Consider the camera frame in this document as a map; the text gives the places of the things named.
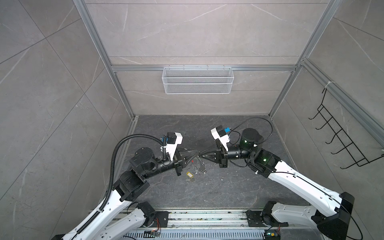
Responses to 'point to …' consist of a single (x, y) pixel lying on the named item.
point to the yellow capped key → (189, 174)
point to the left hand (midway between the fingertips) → (197, 149)
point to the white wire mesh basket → (198, 80)
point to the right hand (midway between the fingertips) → (200, 155)
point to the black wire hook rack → (357, 156)
